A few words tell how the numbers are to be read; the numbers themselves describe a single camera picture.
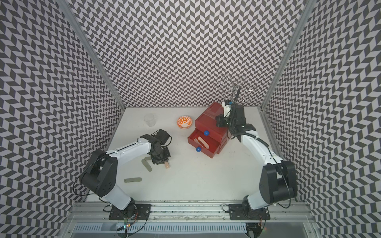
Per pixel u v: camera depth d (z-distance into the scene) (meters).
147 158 0.80
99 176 0.45
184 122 1.06
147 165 0.88
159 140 0.69
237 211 0.73
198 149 0.83
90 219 0.72
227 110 0.75
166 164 0.87
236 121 0.64
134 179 0.82
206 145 0.89
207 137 0.87
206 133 0.81
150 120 1.09
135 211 0.70
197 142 0.91
